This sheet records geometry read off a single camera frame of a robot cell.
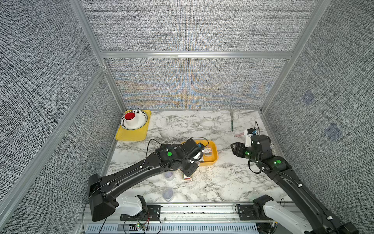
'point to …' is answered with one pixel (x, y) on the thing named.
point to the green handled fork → (232, 125)
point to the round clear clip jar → (168, 175)
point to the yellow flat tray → (123, 134)
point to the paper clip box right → (207, 151)
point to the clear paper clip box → (184, 177)
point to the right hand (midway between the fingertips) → (236, 142)
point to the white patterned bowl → (142, 118)
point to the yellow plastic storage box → (212, 144)
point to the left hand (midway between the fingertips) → (194, 165)
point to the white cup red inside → (130, 118)
